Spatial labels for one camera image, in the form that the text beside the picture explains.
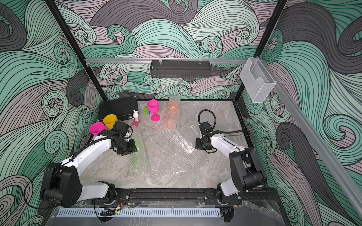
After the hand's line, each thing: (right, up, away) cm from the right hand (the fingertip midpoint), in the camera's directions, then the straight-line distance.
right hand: (198, 146), depth 90 cm
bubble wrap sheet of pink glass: (-18, -4, 0) cm, 18 cm away
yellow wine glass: (-57, +17, -1) cm, 60 cm away
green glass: (-36, -5, -14) cm, 38 cm away
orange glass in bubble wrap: (-17, +18, +9) cm, 27 cm away
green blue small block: (-39, +23, +20) cm, 50 cm away
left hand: (-39, 0, -7) cm, 40 cm away
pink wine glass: (-30, +26, +6) cm, 41 cm away
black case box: (-59, +26, +21) cm, 68 cm away
